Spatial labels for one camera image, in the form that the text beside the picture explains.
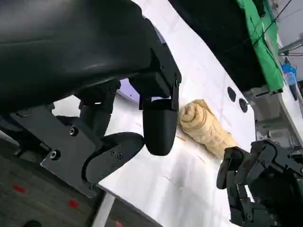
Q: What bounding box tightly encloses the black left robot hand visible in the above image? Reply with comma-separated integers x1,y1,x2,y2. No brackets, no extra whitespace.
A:
0,0,183,199

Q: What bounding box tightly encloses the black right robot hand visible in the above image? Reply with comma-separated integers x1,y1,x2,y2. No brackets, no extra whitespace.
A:
216,139,303,227

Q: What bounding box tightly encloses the green cloth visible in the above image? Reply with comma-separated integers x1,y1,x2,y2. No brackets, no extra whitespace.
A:
236,0,286,94

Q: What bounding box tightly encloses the black backdrop cloth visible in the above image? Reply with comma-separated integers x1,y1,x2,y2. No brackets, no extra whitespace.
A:
169,0,271,92

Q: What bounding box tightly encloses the beige towel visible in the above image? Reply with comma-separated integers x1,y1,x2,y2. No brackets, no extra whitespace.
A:
178,98,239,159

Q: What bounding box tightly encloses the grey metal workbench frame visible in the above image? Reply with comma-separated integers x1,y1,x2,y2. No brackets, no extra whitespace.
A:
243,86,303,148

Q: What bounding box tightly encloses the blue bottle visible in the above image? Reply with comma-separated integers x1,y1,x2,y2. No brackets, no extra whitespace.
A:
281,56,297,86

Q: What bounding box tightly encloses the white table leg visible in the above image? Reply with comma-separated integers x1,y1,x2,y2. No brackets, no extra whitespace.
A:
93,191,117,227

